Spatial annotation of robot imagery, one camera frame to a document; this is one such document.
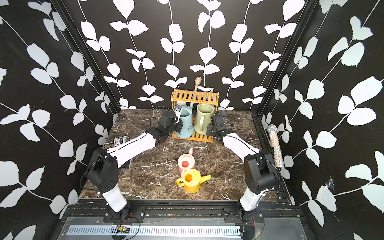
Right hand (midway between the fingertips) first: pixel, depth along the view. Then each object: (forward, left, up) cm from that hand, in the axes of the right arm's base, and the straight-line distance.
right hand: (209, 125), depth 93 cm
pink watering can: (-23, +14, -4) cm, 27 cm away
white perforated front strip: (-54, +28, -15) cm, 63 cm away
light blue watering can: (0, +15, -6) cm, 16 cm away
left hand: (0, +18, +9) cm, 20 cm away
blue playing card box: (-4, +61, -12) cm, 62 cm away
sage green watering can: (+5, +3, +7) cm, 9 cm away
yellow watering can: (-34, +10, -4) cm, 36 cm away
